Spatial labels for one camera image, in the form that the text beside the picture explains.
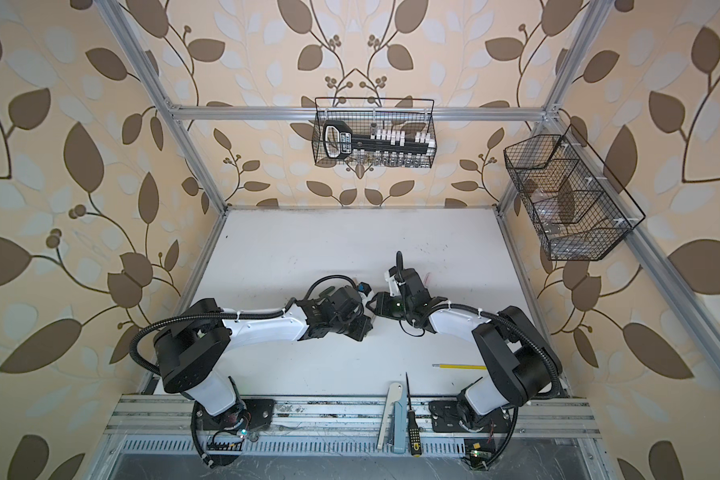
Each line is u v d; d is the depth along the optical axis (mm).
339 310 676
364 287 792
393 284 830
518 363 441
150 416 763
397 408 735
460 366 828
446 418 722
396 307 780
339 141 830
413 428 707
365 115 909
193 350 447
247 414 736
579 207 734
